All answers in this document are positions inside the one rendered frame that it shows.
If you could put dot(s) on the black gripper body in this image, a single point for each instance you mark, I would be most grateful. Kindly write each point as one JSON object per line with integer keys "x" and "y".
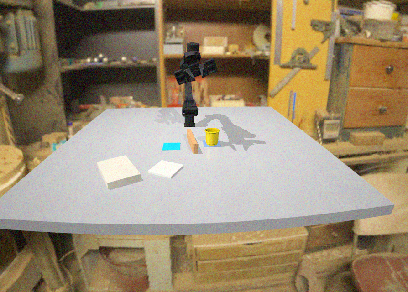
{"x": 195, "y": 70}

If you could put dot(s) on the yellow cup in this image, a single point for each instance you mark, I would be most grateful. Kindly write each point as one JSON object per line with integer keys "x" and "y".
{"x": 212, "y": 135}

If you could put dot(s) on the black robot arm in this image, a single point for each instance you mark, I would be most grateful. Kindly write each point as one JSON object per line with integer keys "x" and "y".
{"x": 189, "y": 108}

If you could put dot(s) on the cream flat rectangular block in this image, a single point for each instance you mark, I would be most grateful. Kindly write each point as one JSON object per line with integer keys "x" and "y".
{"x": 118, "y": 171}

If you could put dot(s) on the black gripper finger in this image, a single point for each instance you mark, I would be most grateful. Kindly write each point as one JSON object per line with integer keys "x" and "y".
{"x": 189, "y": 76}
{"x": 203, "y": 70}

